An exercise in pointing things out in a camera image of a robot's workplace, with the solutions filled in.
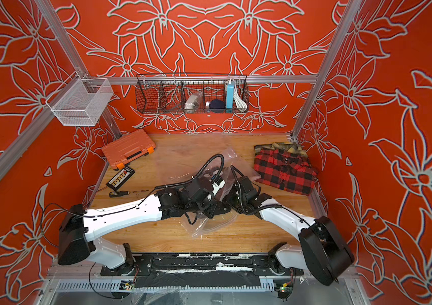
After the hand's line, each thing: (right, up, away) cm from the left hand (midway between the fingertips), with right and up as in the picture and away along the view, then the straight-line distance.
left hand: (223, 203), depth 72 cm
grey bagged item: (-14, +45, +19) cm, 51 cm away
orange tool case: (-53, +22, +34) cm, 67 cm away
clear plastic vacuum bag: (+1, +11, +28) cm, 30 cm away
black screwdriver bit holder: (-55, +4, +24) cm, 60 cm away
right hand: (-1, -2, +12) cm, 12 cm away
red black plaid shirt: (+34, +11, +25) cm, 43 cm away
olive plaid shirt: (+42, +23, +38) cm, 61 cm away
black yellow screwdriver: (-52, 0, +20) cm, 55 cm away
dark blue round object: (-2, +44, +23) cm, 49 cm away
